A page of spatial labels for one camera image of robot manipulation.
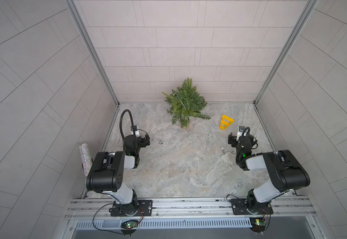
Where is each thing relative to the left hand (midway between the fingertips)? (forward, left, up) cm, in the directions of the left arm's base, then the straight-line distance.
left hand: (142, 131), depth 95 cm
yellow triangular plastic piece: (+11, -57, -3) cm, 58 cm away
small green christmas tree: (+3, -27, +24) cm, 36 cm away
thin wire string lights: (+2, -24, +25) cm, 35 cm away
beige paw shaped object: (-17, -53, 0) cm, 55 cm away
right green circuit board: (-47, -62, -4) cm, 78 cm away
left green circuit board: (-48, -3, -1) cm, 48 cm away
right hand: (0, -62, +2) cm, 62 cm away
